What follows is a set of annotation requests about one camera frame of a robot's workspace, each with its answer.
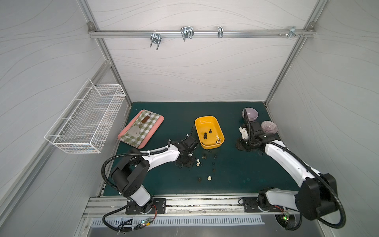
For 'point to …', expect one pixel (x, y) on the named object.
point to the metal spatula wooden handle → (134, 131)
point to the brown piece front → (199, 179)
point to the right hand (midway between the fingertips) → (238, 144)
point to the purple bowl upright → (252, 113)
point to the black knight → (204, 156)
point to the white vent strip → (121, 223)
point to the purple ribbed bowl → (269, 126)
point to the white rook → (198, 163)
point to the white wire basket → (84, 126)
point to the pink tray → (152, 135)
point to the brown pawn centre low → (213, 170)
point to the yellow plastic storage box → (203, 124)
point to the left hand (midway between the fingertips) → (190, 164)
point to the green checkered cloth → (145, 129)
